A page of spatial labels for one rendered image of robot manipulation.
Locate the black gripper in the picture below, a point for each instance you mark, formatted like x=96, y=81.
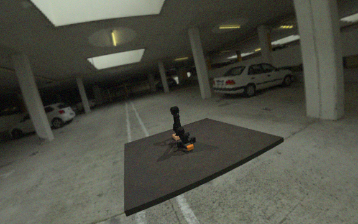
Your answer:
x=186, y=141

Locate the orange block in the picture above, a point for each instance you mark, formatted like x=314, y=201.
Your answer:
x=190, y=147

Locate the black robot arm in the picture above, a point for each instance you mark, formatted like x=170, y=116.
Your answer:
x=179, y=131

